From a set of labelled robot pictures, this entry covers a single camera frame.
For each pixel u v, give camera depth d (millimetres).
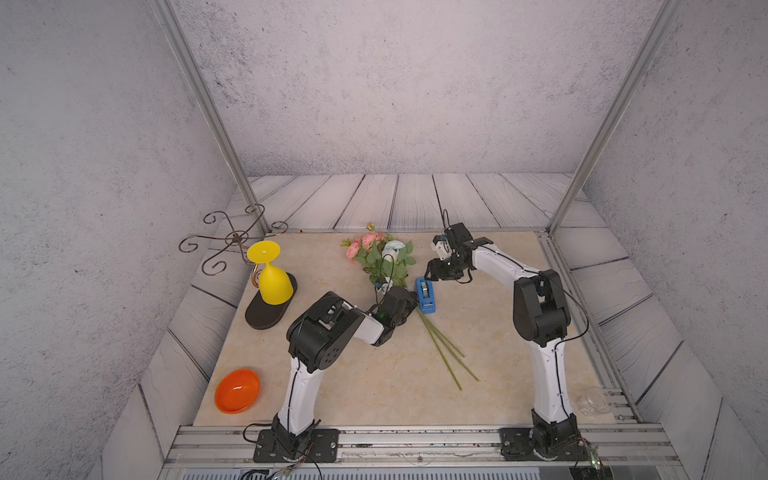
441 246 934
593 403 777
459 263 813
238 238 771
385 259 1014
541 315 578
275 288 775
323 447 729
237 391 803
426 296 976
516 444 728
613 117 879
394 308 779
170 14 702
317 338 533
